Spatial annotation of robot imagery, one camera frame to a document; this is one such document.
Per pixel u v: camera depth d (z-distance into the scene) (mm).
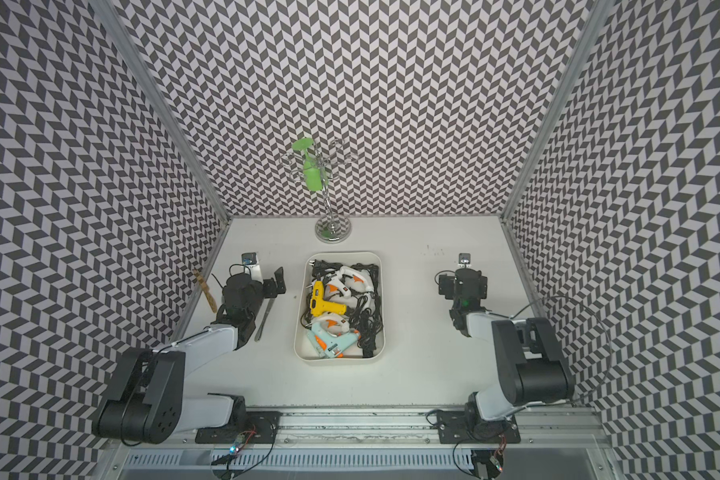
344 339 820
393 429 740
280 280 828
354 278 983
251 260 767
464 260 801
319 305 884
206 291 983
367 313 889
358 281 964
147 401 420
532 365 446
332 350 788
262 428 723
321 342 813
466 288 720
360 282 969
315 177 996
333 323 866
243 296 679
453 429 725
